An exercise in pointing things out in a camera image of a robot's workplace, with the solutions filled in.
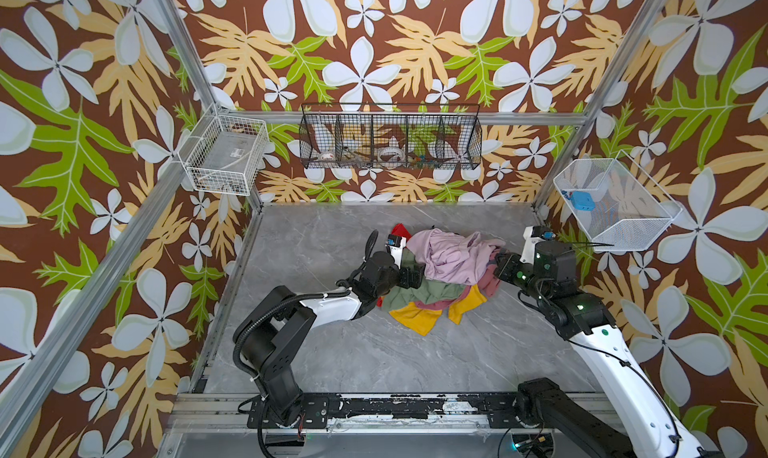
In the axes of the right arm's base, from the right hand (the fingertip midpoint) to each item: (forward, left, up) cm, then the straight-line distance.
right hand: (493, 254), depth 74 cm
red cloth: (+28, +21, -24) cm, 42 cm away
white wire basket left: (+31, +74, +9) cm, 80 cm away
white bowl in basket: (+40, +24, +1) cm, 47 cm away
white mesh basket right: (+15, -37, +1) cm, 40 cm away
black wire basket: (+45, +24, +5) cm, 51 cm away
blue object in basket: (+19, -31, -1) cm, 36 cm away
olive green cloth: (-3, +14, -14) cm, 20 cm away
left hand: (+7, +19, -12) cm, 23 cm away
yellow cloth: (-7, +16, -25) cm, 30 cm away
